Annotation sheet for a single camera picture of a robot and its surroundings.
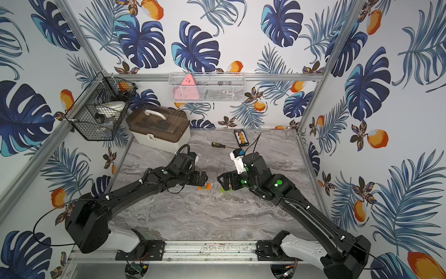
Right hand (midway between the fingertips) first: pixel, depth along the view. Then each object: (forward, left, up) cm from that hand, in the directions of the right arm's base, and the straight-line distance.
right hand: (227, 174), depth 72 cm
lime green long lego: (-9, +2, +4) cm, 10 cm away
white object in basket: (+26, +54, +13) cm, 61 cm away
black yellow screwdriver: (+34, +5, -21) cm, 40 cm away
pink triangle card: (+41, +21, +13) cm, 48 cm away
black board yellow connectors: (+41, -9, -21) cm, 47 cm away
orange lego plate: (+7, +11, -25) cm, 28 cm away
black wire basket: (+21, +61, +7) cm, 65 cm away
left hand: (+6, +13, -10) cm, 17 cm away
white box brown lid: (+32, +37, -4) cm, 49 cm away
